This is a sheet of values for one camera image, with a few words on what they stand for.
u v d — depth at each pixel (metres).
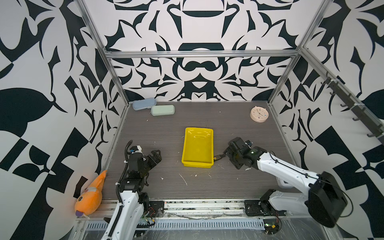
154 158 0.75
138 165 0.62
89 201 0.70
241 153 0.64
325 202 0.41
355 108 0.59
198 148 0.94
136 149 0.75
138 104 1.15
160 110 1.13
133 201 0.54
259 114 1.09
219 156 0.89
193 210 0.76
